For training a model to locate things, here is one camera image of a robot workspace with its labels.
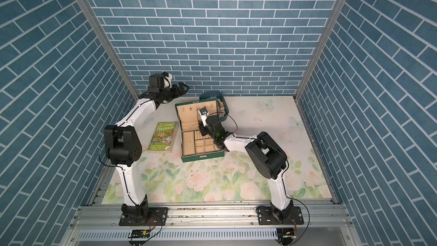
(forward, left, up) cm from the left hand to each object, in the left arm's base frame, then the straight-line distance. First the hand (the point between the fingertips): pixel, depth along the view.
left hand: (188, 89), depth 94 cm
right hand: (-14, -8, -10) cm, 19 cm away
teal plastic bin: (+2, -19, -20) cm, 28 cm away
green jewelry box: (-26, -4, -18) cm, 32 cm away
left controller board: (-64, +15, -26) cm, 71 cm away
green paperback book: (-20, +14, -20) cm, 31 cm away
